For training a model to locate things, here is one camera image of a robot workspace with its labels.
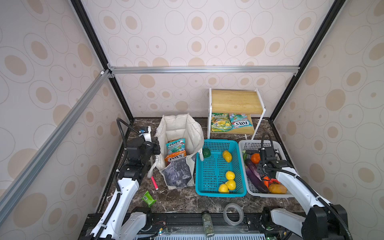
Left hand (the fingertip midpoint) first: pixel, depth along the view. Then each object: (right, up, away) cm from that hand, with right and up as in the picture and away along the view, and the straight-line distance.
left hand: (160, 135), depth 75 cm
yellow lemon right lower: (+38, -27, +7) cm, 47 cm away
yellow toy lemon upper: (+38, -13, +18) cm, 44 cm away
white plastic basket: (+52, -9, +22) cm, 57 cm away
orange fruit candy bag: (+6, -13, +9) cm, 17 cm away
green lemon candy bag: (+34, +8, +17) cm, 38 cm away
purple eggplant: (+53, -20, +14) cm, 58 cm away
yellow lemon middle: (+38, -23, +10) cm, 46 cm away
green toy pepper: (+25, -11, +18) cm, 33 cm away
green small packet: (-7, -34, +4) cm, 35 cm away
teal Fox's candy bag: (+46, +9, +19) cm, 50 cm away
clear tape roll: (+40, -40, -2) cm, 57 cm away
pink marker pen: (-6, -28, +10) cm, 30 cm away
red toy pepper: (+49, -17, -17) cm, 54 cm away
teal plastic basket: (+33, -24, +14) cm, 44 cm away
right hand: (+58, -19, +10) cm, 62 cm away
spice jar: (+24, -43, -6) cm, 50 cm away
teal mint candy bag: (+6, -7, +16) cm, 18 cm away
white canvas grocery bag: (+10, -19, 0) cm, 22 cm away
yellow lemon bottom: (+33, -29, +5) cm, 44 cm away
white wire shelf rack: (+44, +19, +8) cm, 48 cm away
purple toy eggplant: (+54, -28, +6) cm, 61 cm away
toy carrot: (+58, -26, +7) cm, 64 cm away
